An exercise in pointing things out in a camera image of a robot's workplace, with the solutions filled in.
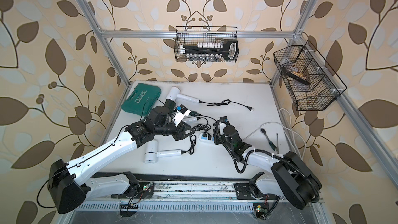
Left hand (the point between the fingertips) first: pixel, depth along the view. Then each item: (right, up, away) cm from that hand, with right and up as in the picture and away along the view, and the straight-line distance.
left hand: (190, 127), depth 72 cm
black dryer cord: (+20, +11, +36) cm, 43 cm away
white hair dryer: (-16, +17, +37) cm, 43 cm away
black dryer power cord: (+7, -5, +24) cm, 26 cm away
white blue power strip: (+8, -10, +17) cm, 21 cm away
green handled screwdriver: (+43, -7, +22) cm, 48 cm away
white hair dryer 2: (-22, -15, +10) cm, 28 cm away
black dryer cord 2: (0, -11, +17) cm, 21 cm away
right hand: (+13, -5, +16) cm, 21 cm away
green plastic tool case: (-36, +13, +33) cm, 51 cm away
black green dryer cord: (+3, +1, +27) cm, 27 cm away
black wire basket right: (+59, +21, +3) cm, 63 cm away
